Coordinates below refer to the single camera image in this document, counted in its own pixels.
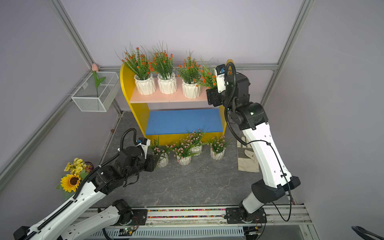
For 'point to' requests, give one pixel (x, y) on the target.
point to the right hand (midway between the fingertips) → (218, 85)
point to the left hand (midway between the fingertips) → (157, 158)
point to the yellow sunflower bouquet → (78, 170)
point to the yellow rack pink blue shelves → (167, 117)
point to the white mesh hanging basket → (98, 92)
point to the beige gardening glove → (247, 159)
